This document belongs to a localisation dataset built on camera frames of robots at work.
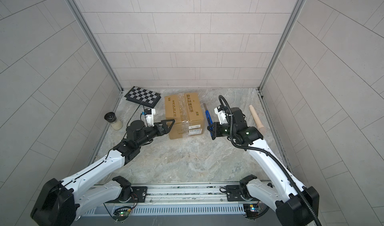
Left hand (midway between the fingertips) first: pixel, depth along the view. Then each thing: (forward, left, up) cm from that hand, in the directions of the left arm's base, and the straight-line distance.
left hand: (175, 122), depth 75 cm
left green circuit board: (-37, +22, -17) cm, 46 cm away
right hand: (-4, -17, 0) cm, 17 cm away
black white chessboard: (+31, +27, -17) cm, 44 cm away
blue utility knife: (+1, -17, +3) cm, 18 cm away
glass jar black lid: (+7, +39, -14) cm, 42 cm away
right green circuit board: (-35, -37, -19) cm, 54 cm away
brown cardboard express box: (+10, -5, -2) cm, 11 cm away
